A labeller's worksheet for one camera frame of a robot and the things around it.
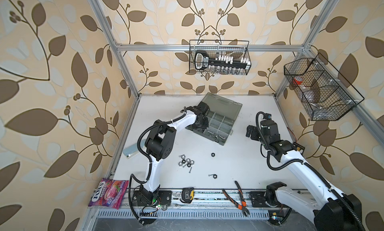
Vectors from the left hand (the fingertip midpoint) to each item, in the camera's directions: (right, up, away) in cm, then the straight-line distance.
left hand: (207, 125), depth 96 cm
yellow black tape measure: (-11, -32, -22) cm, 41 cm away
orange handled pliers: (+17, -37, -23) cm, 47 cm away
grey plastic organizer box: (+12, +8, +9) cm, 17 cm away
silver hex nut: (+4, -27, -13) cm, 30 cm away
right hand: (+27, -1, -13) cm, 30 cm away
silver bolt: (+11, -8, -2) cm, 13 cm away
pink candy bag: (-50, -31, -22) cm, 63 cm away
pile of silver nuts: (-13, -21, -9) cm, 26 cm away
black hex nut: (+3, -17, -6) cm, 18 cm away
